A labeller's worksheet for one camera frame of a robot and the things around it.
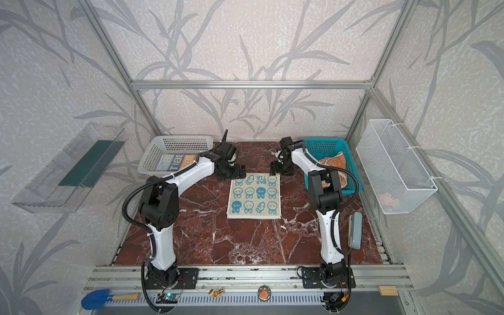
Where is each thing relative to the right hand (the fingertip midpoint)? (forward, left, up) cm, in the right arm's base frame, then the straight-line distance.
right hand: (277, 168), depth 102 cm
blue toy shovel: (-56, +67, -3) cm, 88 cm away
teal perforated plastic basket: (+14, -27, -1) cm, 30 cm away
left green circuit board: (-56, +43, -6) cm, 70 cm away
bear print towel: (-14, +11, -4) cm, 18 cm away
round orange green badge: (-54, +7, -3) cm, 55 cm away
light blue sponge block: (-33, -31, 0) cm, 45 cm away
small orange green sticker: (-54, +24, -3) cm, 59 cm away
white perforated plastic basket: (+17, +58, +1) cm, 60 cm away
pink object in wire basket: (-26, -40, +16) cm, 50 cm away
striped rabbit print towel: (+6, +58, -2) cm, 58 cm away
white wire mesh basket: (-28, -35, +30) cm, 54 cm away
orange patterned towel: (+3, -32, +2) cm, 32 cm away
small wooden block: (-53, -39, -4) cm, 66 cm away
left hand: (-5, +18, +5) cm, 20 cm away
